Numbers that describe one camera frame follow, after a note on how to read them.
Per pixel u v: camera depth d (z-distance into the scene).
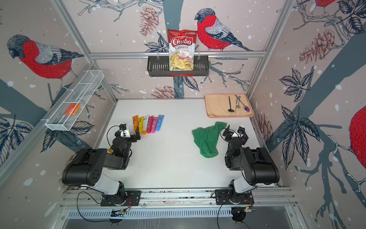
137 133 0.84
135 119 1.07
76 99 0.79
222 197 0.73
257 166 0.46
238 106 1.14
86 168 0.46
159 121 1.04
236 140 0.71
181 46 0.85
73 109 0.69
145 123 1.04
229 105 1.16
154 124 1.04
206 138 0.93
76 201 0.73
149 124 1.03
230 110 1.12
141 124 1.04
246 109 1.14
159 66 0.95
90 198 0.75
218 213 0.69
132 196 0.73
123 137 0.78
